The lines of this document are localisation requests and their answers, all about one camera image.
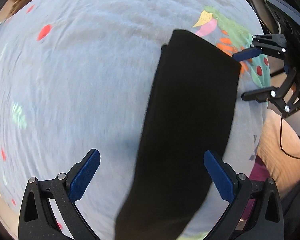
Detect black pants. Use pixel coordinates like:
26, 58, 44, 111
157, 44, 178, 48
115, 30, 241, 239

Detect beige trouser leg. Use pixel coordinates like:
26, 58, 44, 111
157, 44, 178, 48
257, 109, 300, 198

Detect blue patterned bed sheet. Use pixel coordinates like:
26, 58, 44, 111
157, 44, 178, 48
0, 0, 262, 239

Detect black thin cable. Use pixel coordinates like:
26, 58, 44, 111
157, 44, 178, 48
280, 114, 300, 160

